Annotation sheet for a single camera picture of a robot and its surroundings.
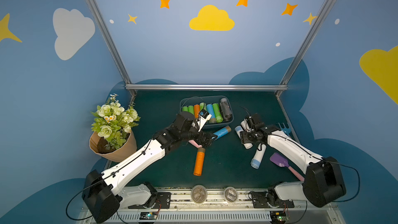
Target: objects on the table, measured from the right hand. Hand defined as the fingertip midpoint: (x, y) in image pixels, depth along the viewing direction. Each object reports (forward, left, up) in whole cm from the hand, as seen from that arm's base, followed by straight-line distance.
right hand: (249, 135), depth 89 cm
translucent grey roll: (+19, +13, -1) cm, 23 cm away
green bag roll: (+20, +41, -4) cm, 46 cm away
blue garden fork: (+11, -28, -8) cm, 31 cm away
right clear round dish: (-31, +12, -3) cm, 33 cm away
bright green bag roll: (+21, +19, -5) cm, 29 cm away
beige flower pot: (-14, +81, +6) cm, 83 cm away
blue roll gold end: (+4, +15, -5) cm, 16 cm away
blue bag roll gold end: (+22, +24, -5) cm, 32 cm away
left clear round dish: (-32, +27, -2) cm, 42 cm away
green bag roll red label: (+24, +29, -4) cm, 37 cm away
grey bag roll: (+17, +14, -5) cm, 23 cm away
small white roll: (-13, -3, -5) cm, 14 cm away
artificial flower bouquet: (-9, +69, +21) cm, 72 cm away
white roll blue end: (+7, +5, -6) cm, 10 cm away
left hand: (-8, +23, +16) cm, 29 cm away
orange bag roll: (-15, +28, -7) cm, 33 cm away
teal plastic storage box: (+28, +38, -4) cm, 47 cm away
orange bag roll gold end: (+21, +33, -5) cm, 39 cm away
